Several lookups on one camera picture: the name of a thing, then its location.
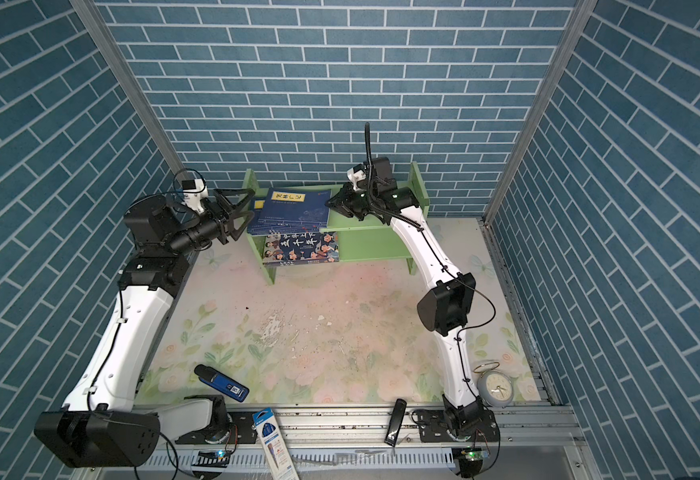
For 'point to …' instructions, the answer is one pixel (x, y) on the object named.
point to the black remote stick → (395, 422)
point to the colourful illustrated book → (301, 248)
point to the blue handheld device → (221, 382)
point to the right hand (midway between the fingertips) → (321, 201)
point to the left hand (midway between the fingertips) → (255, 203)
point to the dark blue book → (289, 209)
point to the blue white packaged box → (278, 459)
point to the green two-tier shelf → (361, 242)
